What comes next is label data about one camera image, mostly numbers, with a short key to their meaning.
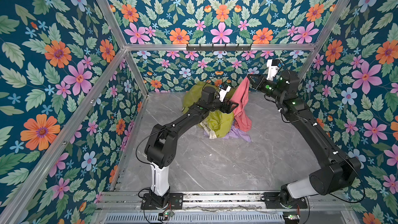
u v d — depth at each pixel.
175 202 0.73
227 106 0.77
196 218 0.77
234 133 0.95
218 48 0.93
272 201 0.74
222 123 0.84
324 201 0.75
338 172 0.40
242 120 0.96
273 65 0.63
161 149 0.50
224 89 0.75
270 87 0.60
